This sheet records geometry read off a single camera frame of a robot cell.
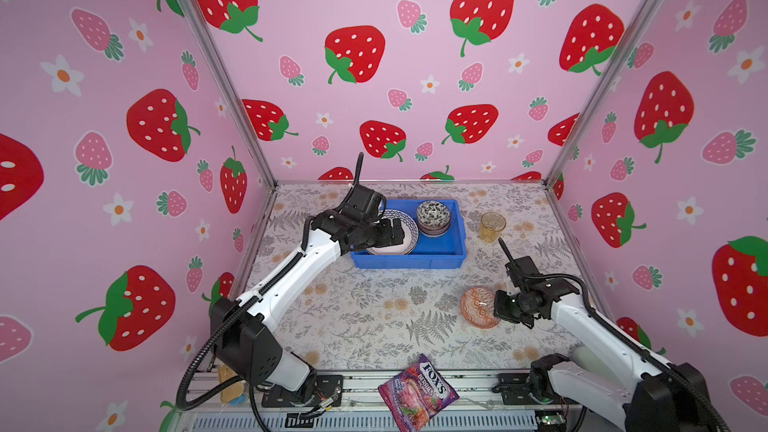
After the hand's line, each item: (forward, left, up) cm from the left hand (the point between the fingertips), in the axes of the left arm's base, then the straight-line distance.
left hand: (393, 234), depth 79 cm
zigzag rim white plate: (+12, -6, -19) cm, 23 cm away
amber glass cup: (+19, -35, -21) cm, 45 cm away
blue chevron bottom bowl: (-12, -25, -20) cm, 34 cm away
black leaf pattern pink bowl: (+12, -14, -15) cm, 24 cm away
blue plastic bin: (+9, -18, -23) cm, 30 cm away
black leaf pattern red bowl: (+18, -14, -14) cm, 27 cm away
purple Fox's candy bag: (-34, -6, -19) cm, 39 cm away
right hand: (-14, -28, -17) cm, 36 cm away
